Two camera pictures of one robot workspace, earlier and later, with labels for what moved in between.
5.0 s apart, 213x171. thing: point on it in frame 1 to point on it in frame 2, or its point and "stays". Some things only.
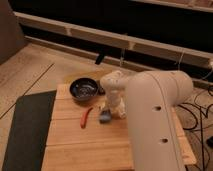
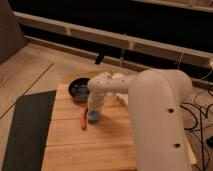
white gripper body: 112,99 to 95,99
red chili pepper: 83,119 stays
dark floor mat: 31,121 stays
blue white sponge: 105,117 to 93,117
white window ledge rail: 142,45 stays
